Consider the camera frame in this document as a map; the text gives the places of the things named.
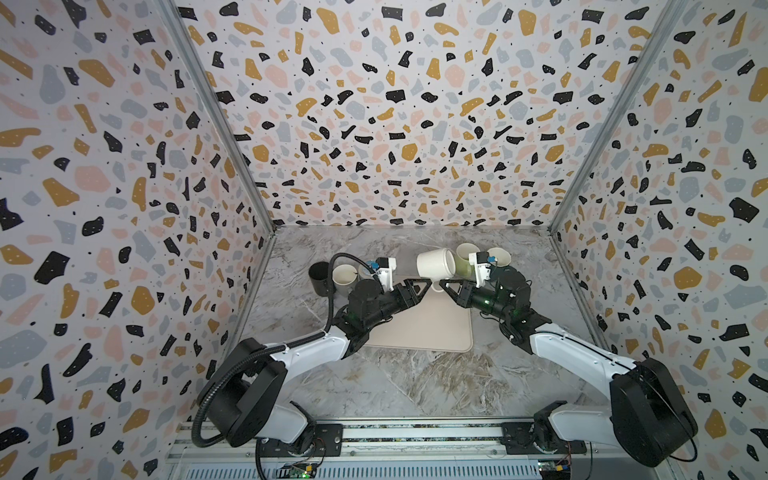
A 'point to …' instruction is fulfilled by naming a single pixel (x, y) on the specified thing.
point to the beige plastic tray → (437, 323)
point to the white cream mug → (436, 266)
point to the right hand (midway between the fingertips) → (444, 284)
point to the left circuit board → (296, 471)
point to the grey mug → (344, 277)
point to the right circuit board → (551, 470)
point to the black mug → (319, 277)
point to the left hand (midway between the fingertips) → (431, 286)
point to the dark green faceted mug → (503, 256)
